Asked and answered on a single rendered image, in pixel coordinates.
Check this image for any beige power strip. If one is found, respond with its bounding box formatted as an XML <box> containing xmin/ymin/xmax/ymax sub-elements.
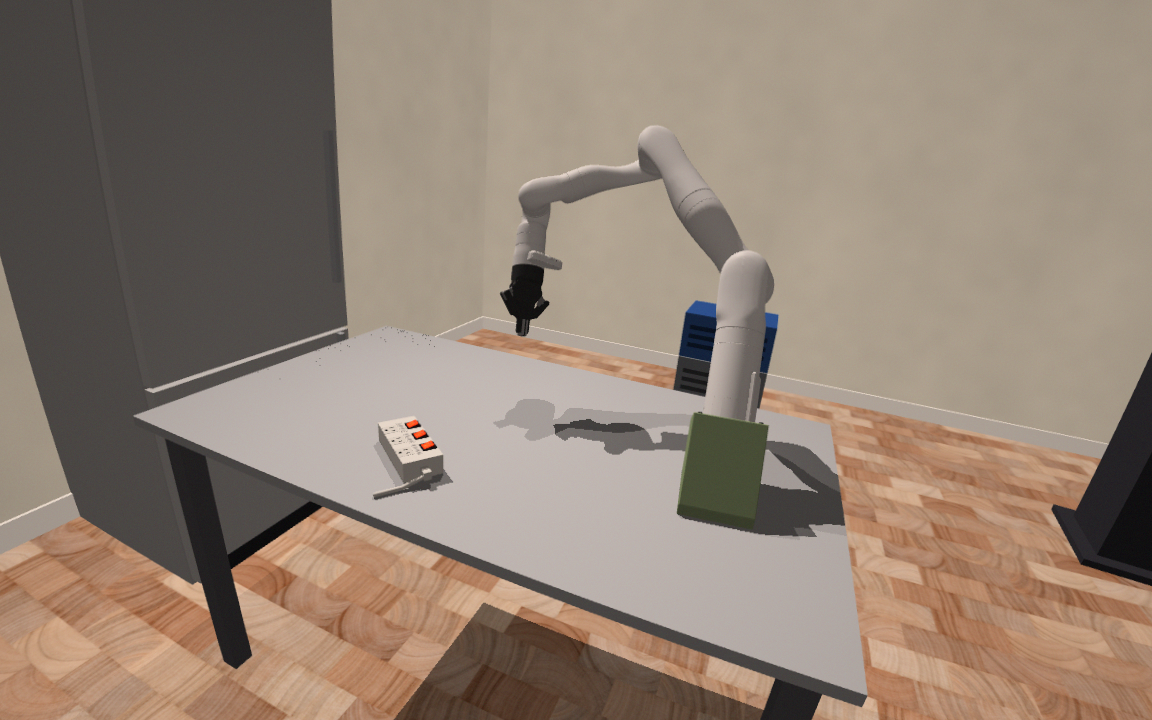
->
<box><xmin>373</xmin><ymin>416</ymin><xmax>444</xmax><ymax>497</ymax></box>

